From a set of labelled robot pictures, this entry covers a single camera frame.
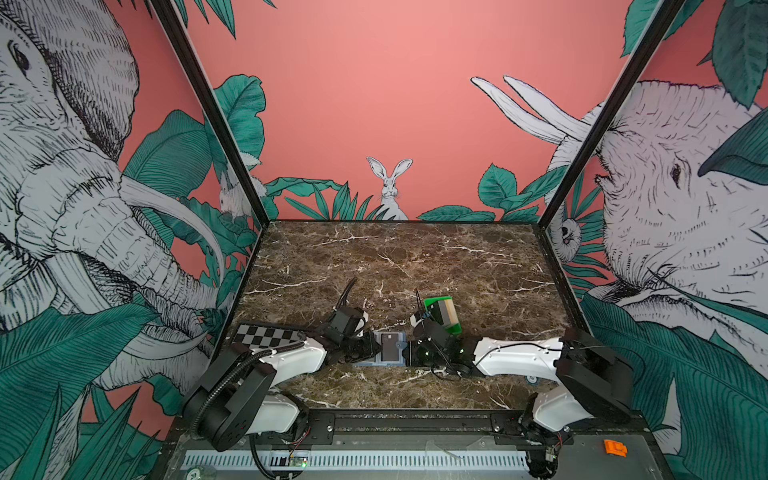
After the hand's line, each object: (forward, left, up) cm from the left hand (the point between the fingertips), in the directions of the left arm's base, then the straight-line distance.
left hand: (384, 345), depth 86 cm
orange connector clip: (-27, -54, +1) cm, 61 cm away
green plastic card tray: (+5, -22, -1) cm, 22 cm away
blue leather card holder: (-2, -5, +1) cm, 6 cm away
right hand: (-3, -4, +2) cm, 5 cm away
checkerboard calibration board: (+4, +38, +1) cm, 38 cm away
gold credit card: (+10, -20, +1) cm, 22 cm away
